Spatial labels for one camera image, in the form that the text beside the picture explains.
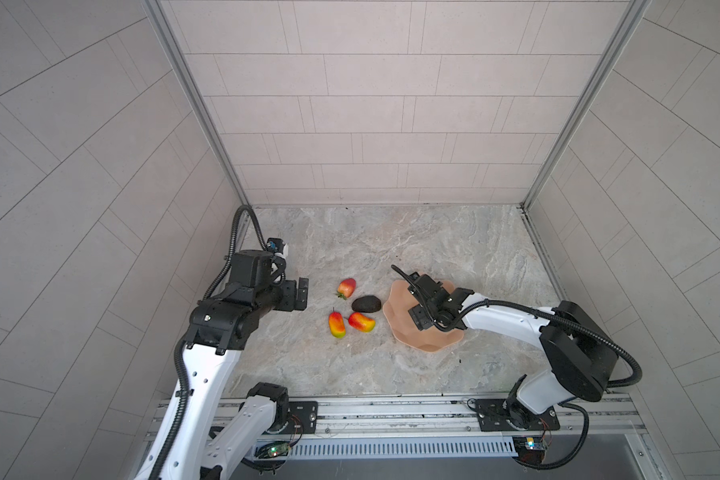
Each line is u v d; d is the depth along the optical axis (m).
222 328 0.41
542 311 0.48
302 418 0.70
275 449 0.65
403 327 0.83
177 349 0.40
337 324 0.84
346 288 0.90
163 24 0.72
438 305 0.66
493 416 0.71
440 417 0.73
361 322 0.84
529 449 0.68
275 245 0.58
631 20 0.72
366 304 0.87
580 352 0.43
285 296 0.58
